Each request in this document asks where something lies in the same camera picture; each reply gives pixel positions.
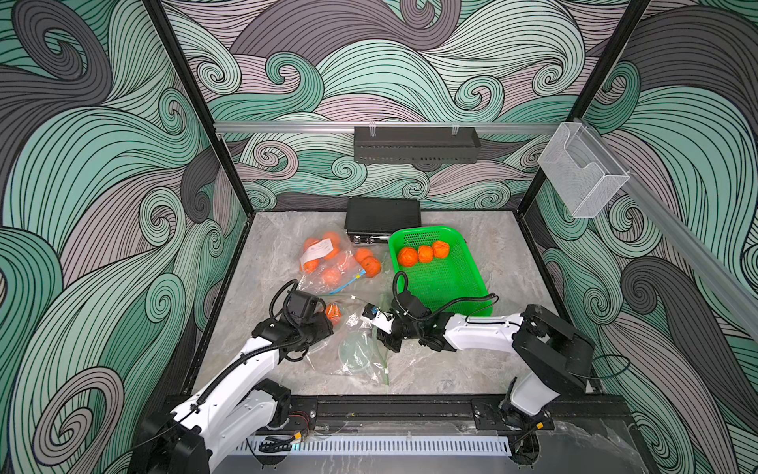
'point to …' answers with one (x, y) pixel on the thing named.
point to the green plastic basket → (439, 269)
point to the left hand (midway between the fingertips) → (326, 323)
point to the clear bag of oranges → (330, 264)
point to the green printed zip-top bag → (355, 347)
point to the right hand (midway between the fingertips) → (369, 335)
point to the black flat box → (372, 220)
